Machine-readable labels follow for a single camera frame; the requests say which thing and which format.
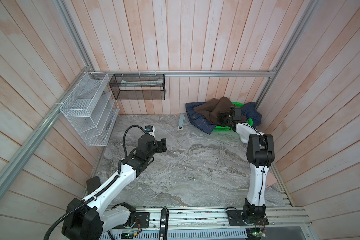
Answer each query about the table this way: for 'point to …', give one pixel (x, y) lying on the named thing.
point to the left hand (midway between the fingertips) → (159, 142)
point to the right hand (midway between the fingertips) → (215, 112)
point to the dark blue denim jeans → (249, 110)
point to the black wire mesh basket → (138, 86)
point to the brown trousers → (211, 110)
